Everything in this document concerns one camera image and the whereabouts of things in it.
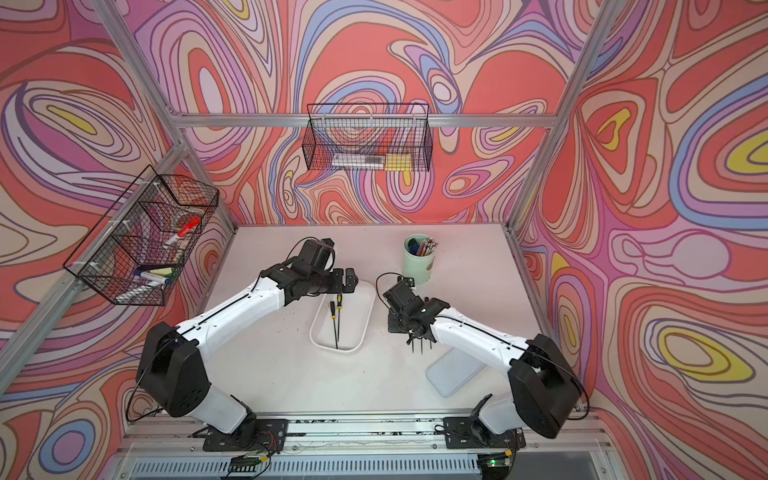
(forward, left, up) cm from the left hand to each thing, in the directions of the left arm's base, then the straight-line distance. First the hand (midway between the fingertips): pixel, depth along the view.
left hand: (348, 281), depth 85 cm
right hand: (-10, -15, -9) cm, 20 cm away
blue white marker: (-8, +44, +13) cm, 47 cm away
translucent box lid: (-21, -30, -14) cm, 39 cm away
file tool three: (-24, -18, +13) cm, 33 cm away
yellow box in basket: (+31, -15, +19) cm, 39 cm away
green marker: (-5, +44, +11) cm, 45 cm away
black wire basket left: (0, +53, +13) cm, 55 cm away
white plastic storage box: (0, -1, -18) cm, 18 cm away
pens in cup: (+11, -22, +2) cm, 25 cm away
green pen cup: (+10, -21, -2) cm, 23 cm away
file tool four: (0, +4, -15) cm, 15 cm away
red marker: (+6, +40, +16) cm, 44 cm away
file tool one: (-13, -25, -15) cm, 32 cm away
